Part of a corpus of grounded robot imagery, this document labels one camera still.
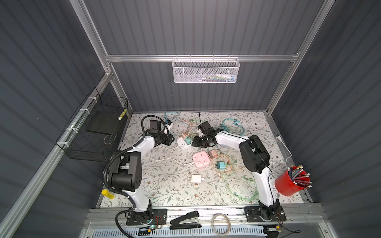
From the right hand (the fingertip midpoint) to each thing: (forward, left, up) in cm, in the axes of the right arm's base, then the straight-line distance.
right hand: (195, 145), depth 99 cm
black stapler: (-43, +3, +1) cm, 44 cm away
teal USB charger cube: (-14, -16, 0) cm, 21 cm away
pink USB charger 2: (+4, +7, +7) cm, 10 cm away
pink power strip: (-11, -4, +1) cm, 11 cm away
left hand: (+2, +16, +7) cm, 18 cm away
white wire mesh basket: (+63, -9, +19) cm, 66 cm away
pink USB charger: (-7, -12, +1) cm, 14 cm away
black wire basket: (-10, +49, +28) cm, 57 cm away
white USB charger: (-22, -1, 0) cm, 22 cm away
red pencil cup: (-28, -47, +13) cm, 57 cm away
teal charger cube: (0, +4, +6) cm, 8 cm away
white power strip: (+1, +9, +1) cm, 9 cm away
